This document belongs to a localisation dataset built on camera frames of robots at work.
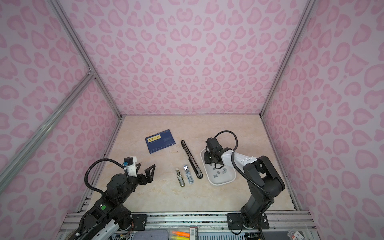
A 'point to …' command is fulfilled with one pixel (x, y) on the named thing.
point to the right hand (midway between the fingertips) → (208, 156)
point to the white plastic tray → (223, 175)
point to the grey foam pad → (151, 235)
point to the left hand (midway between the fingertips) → (148, 163)
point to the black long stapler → (197, 171)
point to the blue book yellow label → (159, 141)
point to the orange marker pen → (180, 233)
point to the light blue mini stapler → (190, 179)
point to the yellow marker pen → (179, 238)
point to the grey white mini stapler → (181, 181)
